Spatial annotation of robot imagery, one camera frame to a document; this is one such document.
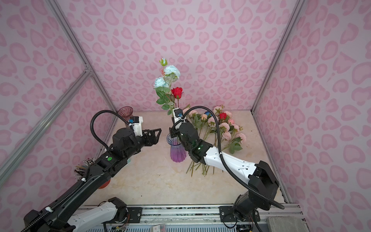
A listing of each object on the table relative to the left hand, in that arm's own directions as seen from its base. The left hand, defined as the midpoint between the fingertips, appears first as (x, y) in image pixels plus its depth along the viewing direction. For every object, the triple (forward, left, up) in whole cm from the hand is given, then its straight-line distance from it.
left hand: (156, 127), depth 71 cm
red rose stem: (+26, -40, -22) cm, 53 cm away
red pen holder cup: (-26, +17, -3) cm, 31 cm away
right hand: (+5, -8, +3) cm, 10 cm away
